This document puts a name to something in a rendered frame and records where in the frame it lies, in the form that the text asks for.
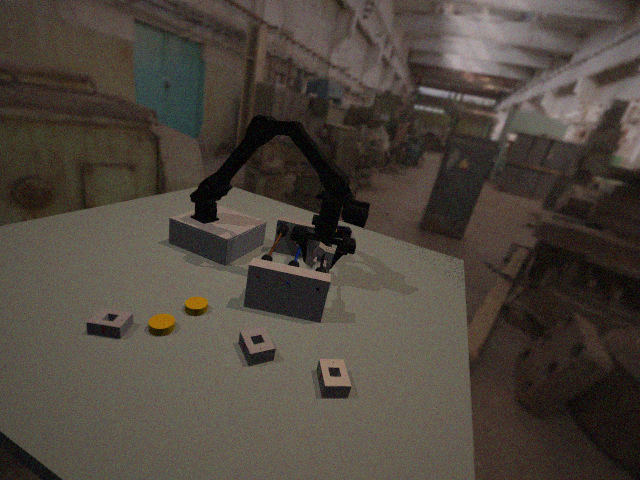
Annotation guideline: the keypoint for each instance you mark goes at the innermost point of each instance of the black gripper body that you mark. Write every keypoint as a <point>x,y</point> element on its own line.
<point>325,232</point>

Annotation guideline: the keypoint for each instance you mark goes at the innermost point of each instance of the orange short cylinder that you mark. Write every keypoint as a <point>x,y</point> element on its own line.
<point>161,325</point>
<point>196,306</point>

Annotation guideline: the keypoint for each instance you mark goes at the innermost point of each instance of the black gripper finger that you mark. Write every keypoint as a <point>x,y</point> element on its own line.
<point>303,247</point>
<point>338,254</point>

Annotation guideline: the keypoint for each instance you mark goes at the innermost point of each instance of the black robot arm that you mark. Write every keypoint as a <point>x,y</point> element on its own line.
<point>262,129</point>

